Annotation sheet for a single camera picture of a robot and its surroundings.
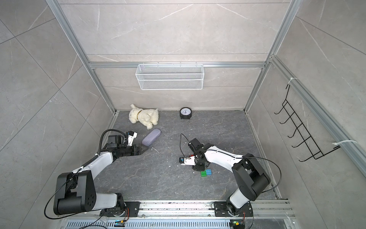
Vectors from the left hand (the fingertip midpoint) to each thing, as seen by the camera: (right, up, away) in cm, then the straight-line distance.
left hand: (144, 146), depth 88 cm
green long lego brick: (+37, -16, -5) cm, 41 cm away
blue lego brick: (+41, -15, -3) cm, 43 cm away
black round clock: (+26, +23, +26) cm, 44 cm away
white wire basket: (+15, +48, +12) cm, 52 cm away
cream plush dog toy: (-1, +19, +13) cm, 23 cm away
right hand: (+34, -11, 0) cm, 36 cm away
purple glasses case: (+3, +6, +13) cm, 14 cm away
